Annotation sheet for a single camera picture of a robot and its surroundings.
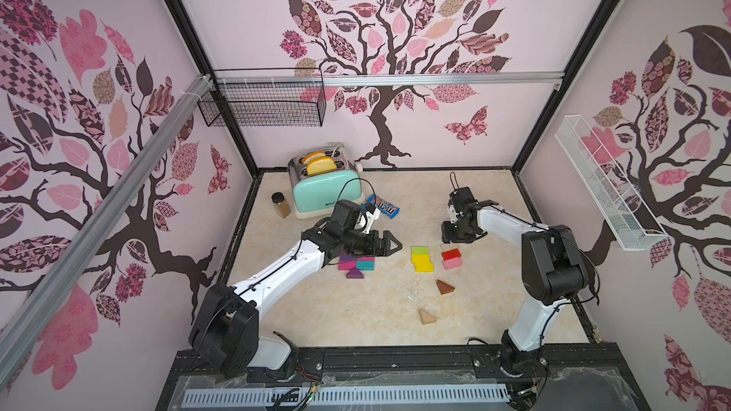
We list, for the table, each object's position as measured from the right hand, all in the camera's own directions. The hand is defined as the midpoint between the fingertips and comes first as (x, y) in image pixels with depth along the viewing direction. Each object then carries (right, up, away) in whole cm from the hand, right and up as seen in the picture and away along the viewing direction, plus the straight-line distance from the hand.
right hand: (450, 240), depth 95 cm
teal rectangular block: (-29, -8, -3) cm, 30 cm away
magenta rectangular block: (-29, -6, -2) cm, 30 cm away
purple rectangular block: (-36, -6, -1) cm, 36 cm away
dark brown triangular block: (-5, -13, -10) cm, 17 cm away
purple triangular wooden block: (-33, -10, -5) cm, 35 cm away
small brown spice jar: (-60, +12, +5) cm, 62 cm away
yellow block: (-11, -6, -2) cm, 12 cm away
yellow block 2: (-10, -9, -4) cm, 13 cm away
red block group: (+1, -4, -1) cm, 4 cm away
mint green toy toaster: (-47, +15, +1) cm, 49 cm away
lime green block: (-10, -4, +1) cm, 11 cm away
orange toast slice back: (-47, +30, +5) cm, 57 cm away
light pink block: (0, -7, -3) cm, 8 cm away
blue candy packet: (-22, +11, +11) cm, 27 cm away
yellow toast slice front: (-45, +26, -1) cm, 52 cm away
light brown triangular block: (-11, -20, -14) cm, 27 cm away
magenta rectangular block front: (-36, -8, -2) cm, 37 cm away
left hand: (-23, -1, -17) cm, 28 cm away
